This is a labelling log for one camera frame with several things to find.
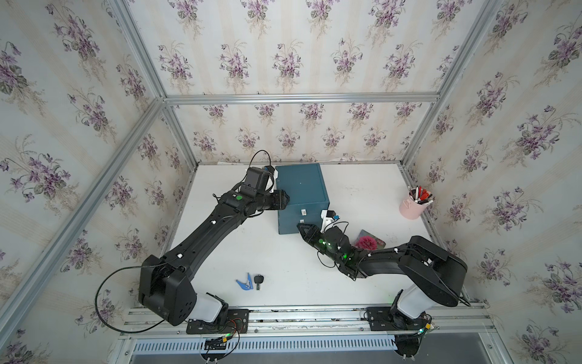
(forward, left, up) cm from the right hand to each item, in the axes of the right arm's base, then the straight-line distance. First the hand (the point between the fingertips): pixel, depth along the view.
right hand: (299, 228), depth 83 cm
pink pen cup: (+12, -48, -5) cm, 49 cm away
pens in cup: (+18, -52, -3) cm, 55 cm away
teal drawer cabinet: (+13, -2, +9) cm, 16 cm away
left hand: (+6, +4, +9) cm, 12 cm away
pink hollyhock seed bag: (+1, -29, -11) cm, 31 cm away
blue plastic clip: (-18, +18, -10) cm, 27 cm away
